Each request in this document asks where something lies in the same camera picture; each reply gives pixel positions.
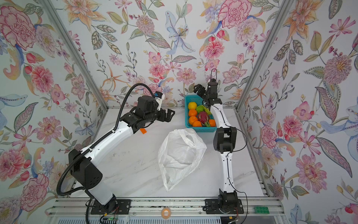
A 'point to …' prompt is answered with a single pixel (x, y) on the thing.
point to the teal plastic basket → (199, 100)
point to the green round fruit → (200, 108)
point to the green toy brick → (261, 210)
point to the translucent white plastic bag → (180, 151)
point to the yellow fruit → (192, 105)
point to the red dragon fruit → (203, 117)
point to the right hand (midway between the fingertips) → (197, 88)
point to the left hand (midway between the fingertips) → (169, 111)
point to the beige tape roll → (166, 213)
